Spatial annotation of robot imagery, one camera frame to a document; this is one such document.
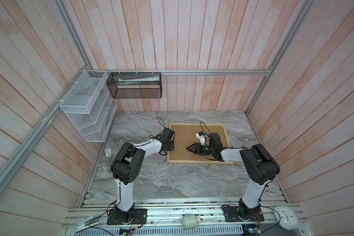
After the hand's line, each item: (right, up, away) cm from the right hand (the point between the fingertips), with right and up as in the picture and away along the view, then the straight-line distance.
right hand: (188, 149), depth 93 cm
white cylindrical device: (-2, -29, -28) cm, 40 cm away
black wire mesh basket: (-37, +45, +11) cm, 59 cm away
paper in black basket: (-39, +43, -3) cm, 58 cm away
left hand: (-12, 0, +6) cm, 14 cm away
